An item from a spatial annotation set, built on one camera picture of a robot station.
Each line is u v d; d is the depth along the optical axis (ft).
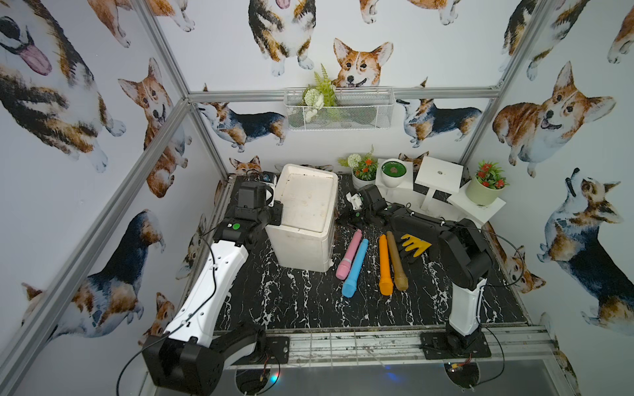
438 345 2.41
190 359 1.19
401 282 2.75
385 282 2.74
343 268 2.84
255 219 1.82
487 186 2.75
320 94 2.68
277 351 2.43
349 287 2.73
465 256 1.67
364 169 3.37
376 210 2.44
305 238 2.40
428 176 2.97
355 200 2.87
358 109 3.03
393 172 2.97
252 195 1.79
